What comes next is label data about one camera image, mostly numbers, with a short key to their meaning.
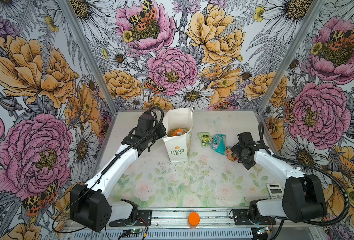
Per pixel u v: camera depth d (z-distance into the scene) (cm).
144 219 74
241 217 74
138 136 59
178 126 99
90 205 39
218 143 96
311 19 75
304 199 42
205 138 102
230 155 92
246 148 65
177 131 90
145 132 60
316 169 45
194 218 68
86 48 85
